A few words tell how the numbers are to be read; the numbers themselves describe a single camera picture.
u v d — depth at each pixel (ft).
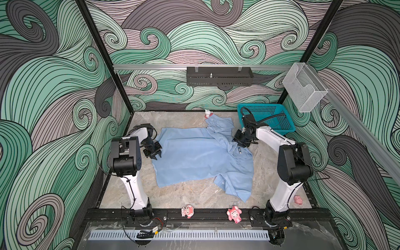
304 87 2.59
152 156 2.82
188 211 2.38
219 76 3.12
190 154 3.18
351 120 2.06
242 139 2.73
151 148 2.68
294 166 1.63
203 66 3.09
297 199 2.54
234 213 2.35
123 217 2.37
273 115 2.02
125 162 1.73
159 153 2.94
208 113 3.69
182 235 2.29
